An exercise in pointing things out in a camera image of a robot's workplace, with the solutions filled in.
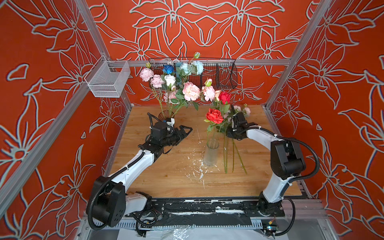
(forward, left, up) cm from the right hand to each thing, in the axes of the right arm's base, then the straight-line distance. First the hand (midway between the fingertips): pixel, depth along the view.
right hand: (227, 132), depth 96 cm
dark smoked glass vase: (+3, +38, +16) cm, 42 cm away
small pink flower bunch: (+20, -18, -1) cm, 27 cm away
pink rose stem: (+4, +35, +29) cm, 46 cm away
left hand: (-10, +25, +16) cm, 31 cm away
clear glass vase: (-12, +11, -5) cm, 17 cm away
